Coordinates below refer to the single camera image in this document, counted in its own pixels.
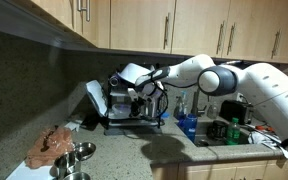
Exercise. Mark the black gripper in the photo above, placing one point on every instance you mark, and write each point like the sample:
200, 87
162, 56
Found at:
144, 105

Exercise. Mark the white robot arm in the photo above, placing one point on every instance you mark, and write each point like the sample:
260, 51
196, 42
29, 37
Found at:
267, 90

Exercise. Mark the gray drying mat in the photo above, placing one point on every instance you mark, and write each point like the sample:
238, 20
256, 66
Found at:
130, 130

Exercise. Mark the container with blue lid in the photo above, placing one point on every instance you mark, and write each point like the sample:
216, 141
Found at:
165, 115

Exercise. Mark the clear spray bottle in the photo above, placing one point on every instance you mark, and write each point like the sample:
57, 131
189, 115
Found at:
180, 106

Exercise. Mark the blue plastic bottle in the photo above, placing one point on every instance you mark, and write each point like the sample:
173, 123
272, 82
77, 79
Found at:
190, 128

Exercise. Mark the steel sink faucet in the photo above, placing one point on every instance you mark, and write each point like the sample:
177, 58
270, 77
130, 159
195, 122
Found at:
195, 103

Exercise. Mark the white paper scrap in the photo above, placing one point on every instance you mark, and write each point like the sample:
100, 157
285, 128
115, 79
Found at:
72, 126

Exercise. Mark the shallow steel bowl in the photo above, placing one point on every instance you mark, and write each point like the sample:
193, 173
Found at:
84, 150

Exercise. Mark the steel kitchen sink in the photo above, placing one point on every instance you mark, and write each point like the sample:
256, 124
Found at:
202, 135

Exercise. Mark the small glass jar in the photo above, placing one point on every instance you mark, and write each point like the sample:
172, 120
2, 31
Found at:
212, 111

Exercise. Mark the black pot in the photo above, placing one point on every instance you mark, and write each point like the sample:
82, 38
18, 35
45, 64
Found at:
217, 130

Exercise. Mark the steel cup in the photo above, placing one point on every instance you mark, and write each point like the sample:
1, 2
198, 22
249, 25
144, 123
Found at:
77, 176
67, 163

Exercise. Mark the orange plastic bag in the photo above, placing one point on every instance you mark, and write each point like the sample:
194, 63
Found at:
50, 146

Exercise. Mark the black toaster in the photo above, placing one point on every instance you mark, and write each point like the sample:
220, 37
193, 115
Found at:
234, 111

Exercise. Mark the green plastic bottle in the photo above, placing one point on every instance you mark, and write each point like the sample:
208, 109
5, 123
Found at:
233, 133

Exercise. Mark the wooden sink base cabinet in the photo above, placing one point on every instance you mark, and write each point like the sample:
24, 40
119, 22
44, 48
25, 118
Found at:
217, 171

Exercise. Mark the white flat sheet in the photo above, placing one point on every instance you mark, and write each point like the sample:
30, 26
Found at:
24, 173

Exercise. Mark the white cloth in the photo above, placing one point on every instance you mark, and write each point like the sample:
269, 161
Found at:
262, 139

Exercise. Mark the light wooden wall cabinets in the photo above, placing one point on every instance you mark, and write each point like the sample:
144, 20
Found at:
137, 23

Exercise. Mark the white wall outlet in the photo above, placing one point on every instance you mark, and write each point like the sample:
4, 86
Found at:
240, 97

